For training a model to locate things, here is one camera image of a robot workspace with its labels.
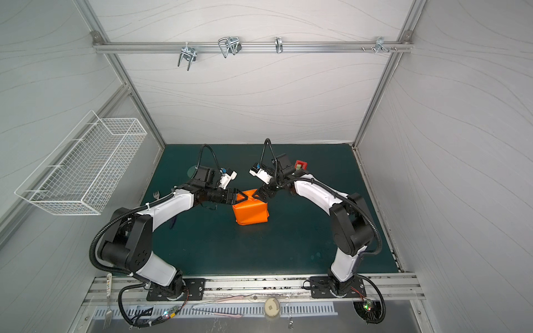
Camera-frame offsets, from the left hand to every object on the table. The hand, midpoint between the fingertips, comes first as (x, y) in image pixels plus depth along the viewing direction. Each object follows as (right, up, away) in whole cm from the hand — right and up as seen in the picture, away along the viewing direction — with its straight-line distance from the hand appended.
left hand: (239, 198), depth 86 cm
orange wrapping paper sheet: (+5, -5, -2) cm, 8 cm away
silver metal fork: (-42, -1, +12) cm, 44 cm away
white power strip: (-46, -29, -12) cm, 56 cm away
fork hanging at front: (-41, -37, -18) cm, 58 cm away
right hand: (+9, +5, +2) cm, 11 cm away
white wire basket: (-50, +11, -19) cm, 54 cm away
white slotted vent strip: (-6, -36, -16) cm, 40 cm away
